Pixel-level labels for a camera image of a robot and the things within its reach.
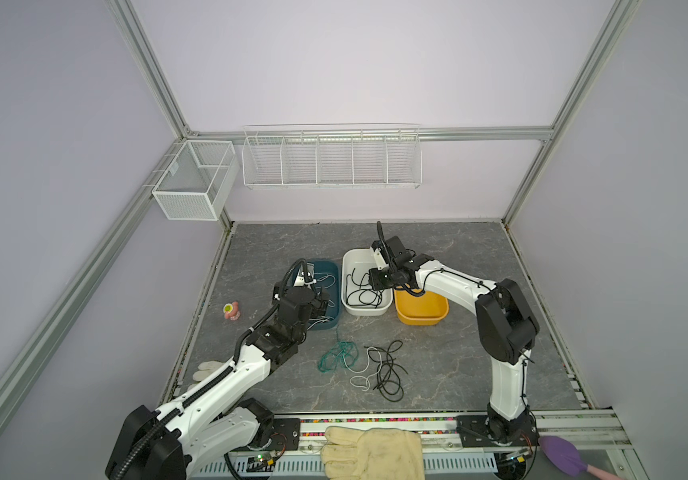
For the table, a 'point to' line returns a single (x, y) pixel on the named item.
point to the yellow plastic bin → (420, 310)
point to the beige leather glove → (372, 454)
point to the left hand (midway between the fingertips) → (304, 286)
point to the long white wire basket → (332, 156)
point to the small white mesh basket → (198, 181)
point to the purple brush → (570, 461)
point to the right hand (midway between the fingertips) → (371, 282)
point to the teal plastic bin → (333, 314)
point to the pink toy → (230, 311)
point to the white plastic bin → (362, 259)
